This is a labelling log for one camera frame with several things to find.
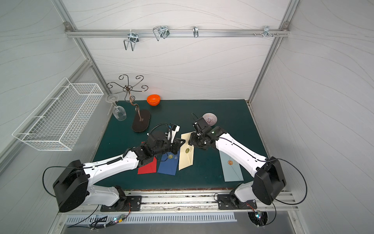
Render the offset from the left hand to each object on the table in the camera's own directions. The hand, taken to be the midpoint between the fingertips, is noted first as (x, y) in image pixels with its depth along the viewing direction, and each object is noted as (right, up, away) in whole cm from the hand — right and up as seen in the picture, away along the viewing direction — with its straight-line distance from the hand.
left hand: (186, 142), depth 77 cm
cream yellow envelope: (0, -8, +5) cm, 9 cm away
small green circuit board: (-32, -35, -8) cm, 49 cm away
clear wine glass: (-42, +16, +11) cm, 46 cm away
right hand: (+3, -1, +4) cm, 5 cm away
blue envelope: (-11, -16, +12) cm, 22 cm away
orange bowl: (-29, +27, +42) cm, 58 cm away
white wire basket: (-62, +11, -8) cm, 63 cm away
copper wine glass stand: (-34, +12, +30) cm, 47 cm away
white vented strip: (-44, -38, -5) cm, 58 cm away
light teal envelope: (+27, -18, +9) cm, 34 cm away
